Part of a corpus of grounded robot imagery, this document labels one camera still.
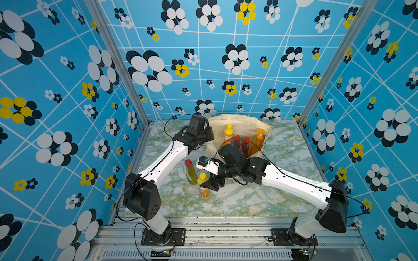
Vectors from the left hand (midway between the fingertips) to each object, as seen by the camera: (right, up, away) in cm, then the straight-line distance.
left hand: (214, 131), depth 84 cm
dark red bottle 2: (+17, -8, +5) cm, 20 cm away
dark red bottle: (+13, -7, +5) cm, 16 cm away
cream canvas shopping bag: (+16, +2, +6) cm, 17 cm away
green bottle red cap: (-12, -23, -3) cm, 26 cm away
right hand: (-4, -19, -14) cm, 24 cm away
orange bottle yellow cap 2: (-4, -31, -3) cm, 32 cm away
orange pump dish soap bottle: (+24, -7, +4) cm, 25 cm away
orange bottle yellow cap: (+8, -1, +6) cm, 10 cm away
